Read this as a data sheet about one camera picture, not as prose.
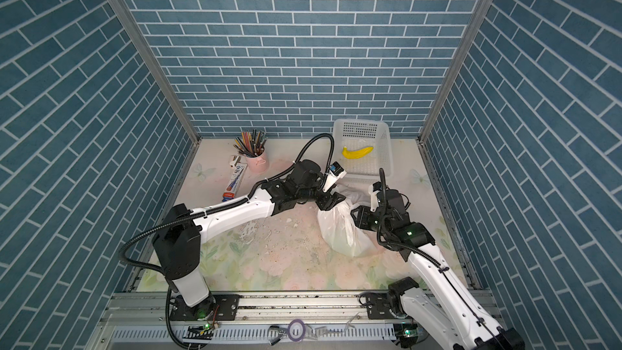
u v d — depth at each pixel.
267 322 0.72
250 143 1.00
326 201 0.71
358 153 1.14
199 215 0.47
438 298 0.46
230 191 0.99
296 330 0.71
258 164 1.02
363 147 1.18
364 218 0.68
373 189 0.72
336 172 0.69
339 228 0.81
